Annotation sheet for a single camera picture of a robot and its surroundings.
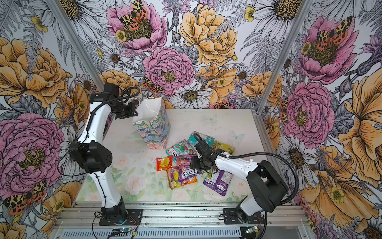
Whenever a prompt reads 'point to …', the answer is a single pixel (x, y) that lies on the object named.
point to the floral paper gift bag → (153, 122)
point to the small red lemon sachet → (163, 163)
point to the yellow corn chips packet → (217, 144)
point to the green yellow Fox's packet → (208, 173)
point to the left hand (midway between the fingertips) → (136, 117)
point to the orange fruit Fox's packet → (173, 179)
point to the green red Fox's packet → (184, 147)
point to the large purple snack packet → (219, 182)
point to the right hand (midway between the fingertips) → (194, 169)
